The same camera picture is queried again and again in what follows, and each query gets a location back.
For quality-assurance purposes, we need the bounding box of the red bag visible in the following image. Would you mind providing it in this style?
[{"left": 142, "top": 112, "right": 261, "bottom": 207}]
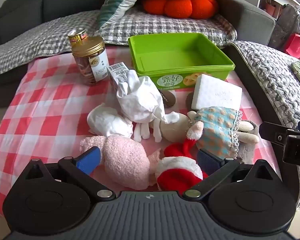
[{"left": 282, "top": 33, "right": 300, "bottom": 60}]

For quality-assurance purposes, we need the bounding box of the yellow label tin can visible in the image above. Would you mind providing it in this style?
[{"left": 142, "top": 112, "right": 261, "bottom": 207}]
[{"left": 67, "top": 28, "right": 88, "bottom": 47}]

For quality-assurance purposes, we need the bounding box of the teal leaf print pillow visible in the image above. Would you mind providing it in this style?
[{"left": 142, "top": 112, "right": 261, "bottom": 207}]
[{"left": 97, "top": 0, "right": 147, "bottom": 30}]

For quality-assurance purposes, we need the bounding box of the white cloth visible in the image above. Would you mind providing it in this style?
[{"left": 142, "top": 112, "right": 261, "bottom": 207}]
[
  {"left": 116, "top": 69, "right": 182, "bottom": 142},
  {"left": 87, "top": 104, "right": 134, "bottom": 138}
]

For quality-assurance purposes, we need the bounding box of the white sponge block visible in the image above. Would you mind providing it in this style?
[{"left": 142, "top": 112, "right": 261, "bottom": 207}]
[{"left": 191, "top": 74, "right": 243, "bottom": 111}]

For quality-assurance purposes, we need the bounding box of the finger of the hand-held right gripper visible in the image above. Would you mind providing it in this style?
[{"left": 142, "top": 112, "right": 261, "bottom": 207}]
[{"left": 259, "top": 121, "right": 288, "bottom": 146}]

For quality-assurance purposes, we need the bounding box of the grey backpack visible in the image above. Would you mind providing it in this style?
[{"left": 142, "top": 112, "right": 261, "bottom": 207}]
[{"left": 268, "top": 4, "right": 300, "bottom": 53}]

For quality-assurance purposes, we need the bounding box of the glass jar with gold lid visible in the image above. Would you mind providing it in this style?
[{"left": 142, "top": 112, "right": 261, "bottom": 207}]
[{"left": 71, "top": 36, "right": 109, "bottom": 87}]

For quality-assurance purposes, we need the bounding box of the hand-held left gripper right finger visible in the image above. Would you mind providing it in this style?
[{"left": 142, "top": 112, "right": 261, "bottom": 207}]
[{"left": 182, "top": 149, "right": 278, "bottom": 202}]

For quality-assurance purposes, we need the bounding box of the grey checked blanket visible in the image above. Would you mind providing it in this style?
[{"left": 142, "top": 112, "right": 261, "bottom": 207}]
[{"left": 0, "top": 6, "right": 238, "bottom": 76}]

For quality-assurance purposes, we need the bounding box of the pink checked tablecloth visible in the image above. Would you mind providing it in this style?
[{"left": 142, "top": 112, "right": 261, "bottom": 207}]
[{"left": 0, "top": 45, "right": 283, "bottom": 218}]

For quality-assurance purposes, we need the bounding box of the dark grey sofa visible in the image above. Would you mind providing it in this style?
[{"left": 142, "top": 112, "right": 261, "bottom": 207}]
[{"left": 0, "top": 0, "right": 276, "bottom": 110}]

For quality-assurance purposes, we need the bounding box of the pink plush toy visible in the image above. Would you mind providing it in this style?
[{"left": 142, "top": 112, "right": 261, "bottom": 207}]
[{"left": 79, "top": 135, "right": 162, "bottom": 191}]

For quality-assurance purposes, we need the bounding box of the grey towel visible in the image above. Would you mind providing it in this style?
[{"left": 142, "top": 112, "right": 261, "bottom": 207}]
[{"left": 236, "top": 120, "right": 260, "bottom": 165}]

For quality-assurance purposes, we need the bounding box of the snowman plush with red hat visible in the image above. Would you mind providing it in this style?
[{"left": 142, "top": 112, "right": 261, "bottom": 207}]
[{"left": 154, "top": 139, "right": 208, "bottom": 193}]

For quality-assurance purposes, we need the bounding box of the green plastic box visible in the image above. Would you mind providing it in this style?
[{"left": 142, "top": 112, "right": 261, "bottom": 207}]
[{"left": 128, "top": 32, "right": 235, "bottom": 90}]

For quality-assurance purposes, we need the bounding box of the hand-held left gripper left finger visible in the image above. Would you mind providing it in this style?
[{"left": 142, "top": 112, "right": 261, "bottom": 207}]
[{"left": 24, "top": 146, "right": 117, "bottom": 202}]

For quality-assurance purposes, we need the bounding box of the white blue milk carton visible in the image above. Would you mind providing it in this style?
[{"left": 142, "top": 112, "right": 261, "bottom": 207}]
[{"left": 107, "top": 62, "right": 131, "bottom": 93}]

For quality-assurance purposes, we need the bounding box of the brown round pad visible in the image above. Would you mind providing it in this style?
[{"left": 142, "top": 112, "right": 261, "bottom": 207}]
[
  {"left": 185, "top": 92, "right": 198, "bottom": 111},
  {"left": 159, "top": 90, "right": 177, "bottom": 109}
]

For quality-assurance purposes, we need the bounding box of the orange pumpkin cushion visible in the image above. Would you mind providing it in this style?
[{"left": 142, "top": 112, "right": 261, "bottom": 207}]
[{"left": 141, "top": 0, "right": 219, "bottom": 20}]

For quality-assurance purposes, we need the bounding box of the bunny plush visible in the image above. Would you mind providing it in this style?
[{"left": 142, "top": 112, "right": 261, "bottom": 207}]
[{"left": 152, "top": 106, "right": 260, "bottom": 159}]

